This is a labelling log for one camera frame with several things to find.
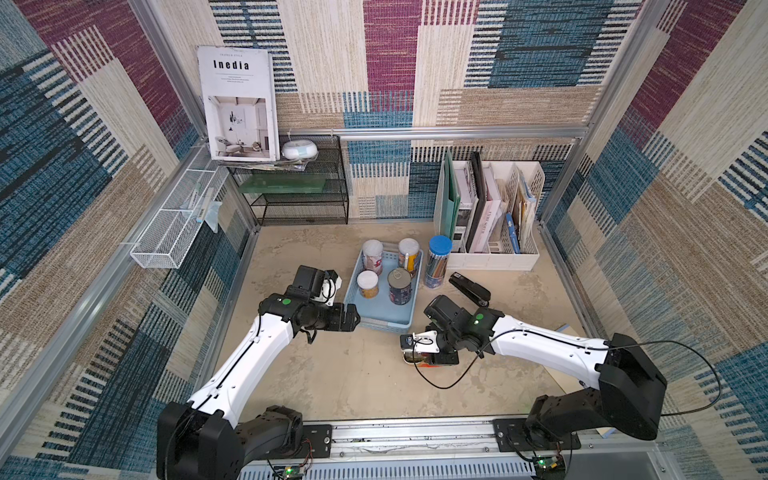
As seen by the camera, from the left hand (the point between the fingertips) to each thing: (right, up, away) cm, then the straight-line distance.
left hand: (344, 317), depth 81 cm
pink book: (+41, +31, +4) cm, 51 cm away
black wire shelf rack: (-22, +34, +38) cm, 56 cm away
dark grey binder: (+38, +31, +6) cm, 50 cm away
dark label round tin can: (+15, +7, +10) cm, 20 cm away
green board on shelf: (-23, +40, +21) cm, 51 cm away
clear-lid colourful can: (+18, +16, +13) cm, 27 cm away
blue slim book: (+57, +19, +25) cm, 65 cm away
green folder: (+29, +33, +4) cm, 44 cm away
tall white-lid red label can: (+7, +17, +16) cm, 25 cm away
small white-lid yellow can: (+6, +8, +14) cm, 17 cm away
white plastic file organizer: (+51, +17, +31) cm, 62 cm away
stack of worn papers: (+53, +30, +12) cm, 62 cm away
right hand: (+26, -12, +4) cm, 29 cm away
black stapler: (+39, +4, +19) cm, 44 cm away
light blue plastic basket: (+11, +6, +19) cm, 22 cm away
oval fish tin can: (+19, -10, 0) cm, 21 cm away
